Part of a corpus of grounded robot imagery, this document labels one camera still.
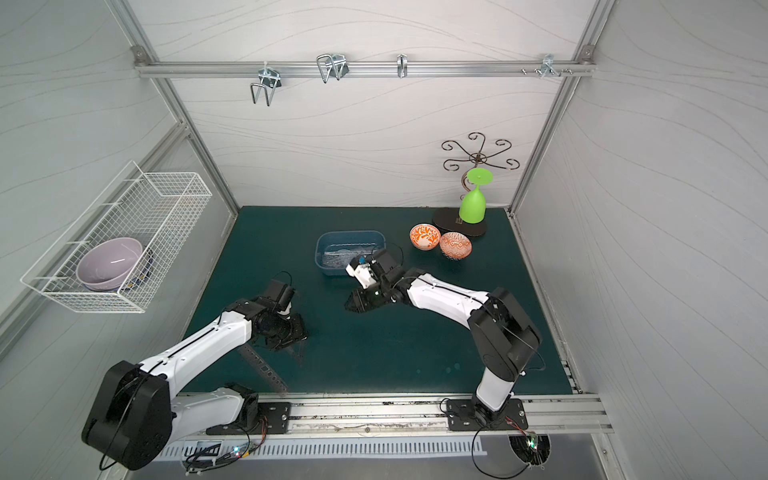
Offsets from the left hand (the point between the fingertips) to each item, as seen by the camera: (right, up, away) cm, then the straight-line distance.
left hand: (304, 337), depth 84 cm
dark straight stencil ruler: (-11, -8, -2) cm, 14 cm away
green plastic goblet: (+51, +38, +8) cm, 64 cm away
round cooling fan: (+60, -23, -12) cm, 65 cm away
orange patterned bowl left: (+38, +29, +27) cm, 55 cm away
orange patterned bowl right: (+48, +26, +24) cm, 60 cm away
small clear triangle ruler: (-2, -4, 0) cm, 4 cm away
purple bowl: (-36, +23, -21) cm, 48 cm away
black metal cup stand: (+48, +35, +34) cm, 68 cm away
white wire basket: (-38, +36, -5) cm, 53 cm away
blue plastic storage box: (+4, +25, +23) cm, 34 cm away
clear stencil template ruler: (+7, +21, +21) cm, 31 cm away
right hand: (+13, +10, -1) cm, 16 cm away
